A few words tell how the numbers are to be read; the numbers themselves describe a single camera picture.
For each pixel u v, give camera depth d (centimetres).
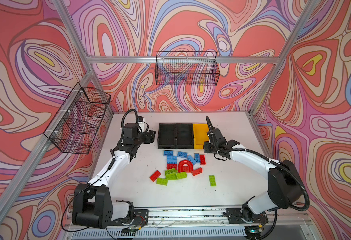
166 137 97
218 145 66
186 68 96
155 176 86
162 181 84
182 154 95
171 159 93
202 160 93
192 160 91
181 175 84
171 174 85
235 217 73
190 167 90
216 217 75
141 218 72
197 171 87
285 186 44
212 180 85
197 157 95
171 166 89
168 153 95
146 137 75
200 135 93
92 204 41
